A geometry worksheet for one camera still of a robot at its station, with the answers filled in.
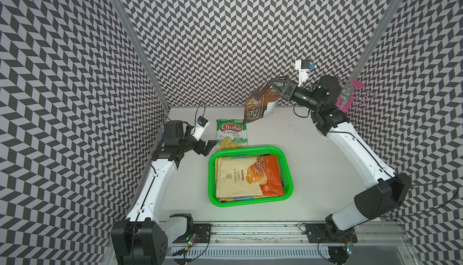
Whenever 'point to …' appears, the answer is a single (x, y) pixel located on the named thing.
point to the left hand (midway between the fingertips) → (206, 136)
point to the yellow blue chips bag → (238, 199)
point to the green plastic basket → (287, 174)
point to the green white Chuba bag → (231, 134)
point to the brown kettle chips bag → (261, 103)
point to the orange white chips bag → (249, 176)
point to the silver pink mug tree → (352, 94)
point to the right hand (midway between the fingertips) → (270, 84)
